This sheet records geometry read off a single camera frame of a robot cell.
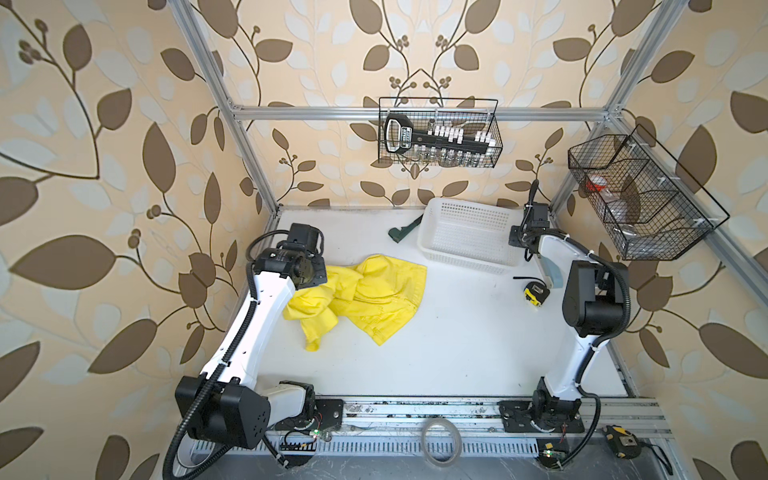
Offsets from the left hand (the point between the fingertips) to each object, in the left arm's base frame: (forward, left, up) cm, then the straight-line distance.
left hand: (313, 272), depth 78 cm
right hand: (+23, -65, -11) cm, 70 cm away
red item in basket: (+23, -76, +13) cm, 81 cm away
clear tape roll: (-34, -37, -16) cm, 53 cm away
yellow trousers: (+3, -16, -18) cm, 24 cm away
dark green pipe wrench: (+30, -22, -19) cm, 41 cm away
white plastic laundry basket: (+31, -49, -19) cm, 61 cm away
